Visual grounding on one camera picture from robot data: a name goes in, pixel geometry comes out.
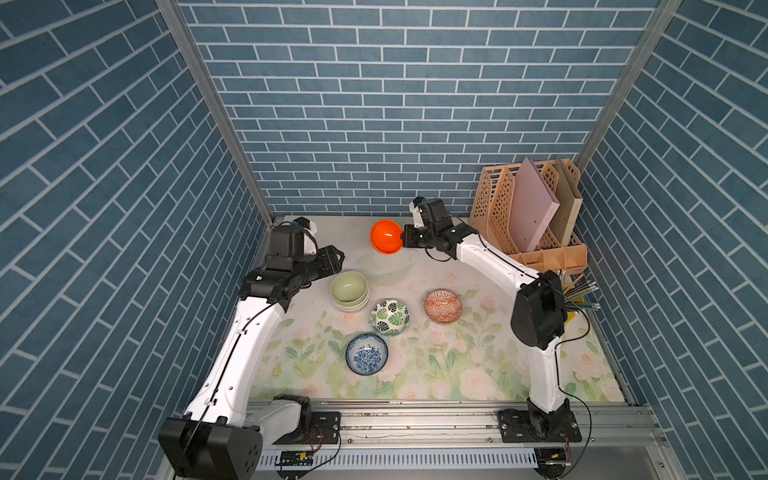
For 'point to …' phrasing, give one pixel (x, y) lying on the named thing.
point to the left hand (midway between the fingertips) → (344, 256)
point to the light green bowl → (349, 278)
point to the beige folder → (570, 200)
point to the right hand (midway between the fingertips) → (401, 236)
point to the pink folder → (532, 204)
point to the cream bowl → (350, 298)
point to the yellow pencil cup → (575, 289)
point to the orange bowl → (386, 237)
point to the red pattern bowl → (443, 306)
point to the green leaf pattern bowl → (389, 317)
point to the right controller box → (551, 462)
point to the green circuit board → (297, 458)
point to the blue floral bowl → (366, 354)
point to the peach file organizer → (493, 218)
